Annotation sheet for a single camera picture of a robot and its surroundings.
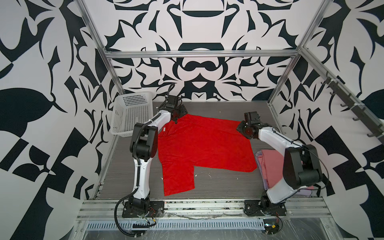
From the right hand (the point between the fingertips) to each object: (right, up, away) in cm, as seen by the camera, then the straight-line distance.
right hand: (240, 126), depth 94 cm
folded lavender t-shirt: (+9, -17, -6) cm, 20 cm away
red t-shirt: (-31, -10, +4) cm, 33 cm away
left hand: (-35, +12, +8) cm, 38 cm away
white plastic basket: (-78, +12, +21) cm, 82 cm away
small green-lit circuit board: (+7, -45, -23) cm, 51 cm away
